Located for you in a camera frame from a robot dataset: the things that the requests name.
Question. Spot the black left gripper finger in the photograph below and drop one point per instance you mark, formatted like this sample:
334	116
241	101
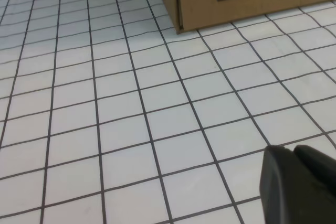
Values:
297	186

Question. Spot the white grid tablecloth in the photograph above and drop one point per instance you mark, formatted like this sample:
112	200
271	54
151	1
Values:
109	116

